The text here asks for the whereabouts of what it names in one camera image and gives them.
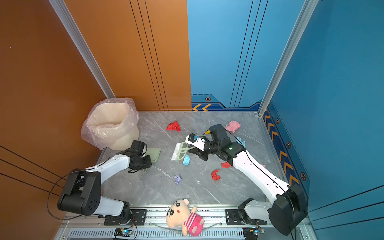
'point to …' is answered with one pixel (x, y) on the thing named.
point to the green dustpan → (154, 153)
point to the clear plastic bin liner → (87, 137)
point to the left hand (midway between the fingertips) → (150, 162)
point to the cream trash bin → (115, 124)
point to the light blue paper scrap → (186, 160)
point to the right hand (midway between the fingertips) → (189, 147)
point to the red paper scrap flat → (225, 165)
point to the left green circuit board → (123, 232)
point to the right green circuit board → (251, 233)
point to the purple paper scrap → (178, 178)
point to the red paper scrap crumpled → (214, 175)
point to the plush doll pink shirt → (180, 214)
